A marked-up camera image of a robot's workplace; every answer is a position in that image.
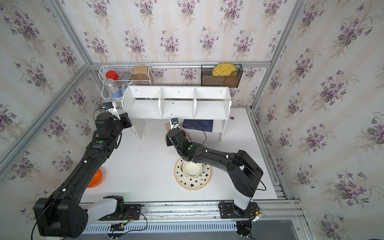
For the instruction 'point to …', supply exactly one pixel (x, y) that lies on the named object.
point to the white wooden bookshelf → (176, 102)
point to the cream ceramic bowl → (191, 169)
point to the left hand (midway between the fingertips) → (130, 113)
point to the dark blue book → (202, 125)
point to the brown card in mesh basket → (211, 80)
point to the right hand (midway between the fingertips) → (172, 131)
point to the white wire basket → (124, 72)
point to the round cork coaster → (231, 81)
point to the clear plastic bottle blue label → (115, 91)
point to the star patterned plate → (192, 183)
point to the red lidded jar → (111, 74)
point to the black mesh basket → (206, 69)
